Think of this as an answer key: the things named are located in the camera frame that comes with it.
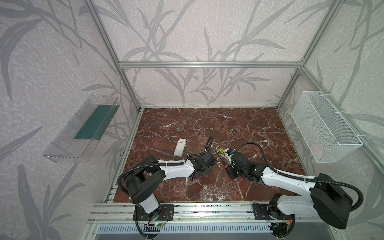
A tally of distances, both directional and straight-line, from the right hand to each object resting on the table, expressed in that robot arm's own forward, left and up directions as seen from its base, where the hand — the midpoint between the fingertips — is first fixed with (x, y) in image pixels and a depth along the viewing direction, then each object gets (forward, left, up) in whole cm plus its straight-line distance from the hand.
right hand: (227, 164), depth 87 cm
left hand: (+1, +12, -3) cm, 13 cm away
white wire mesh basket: (0, -39, +31) cm, 49 cm away
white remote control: (+13, +29, -2) cm, 32 cm away
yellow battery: (+11, +2, -3) cm, 11 cm away
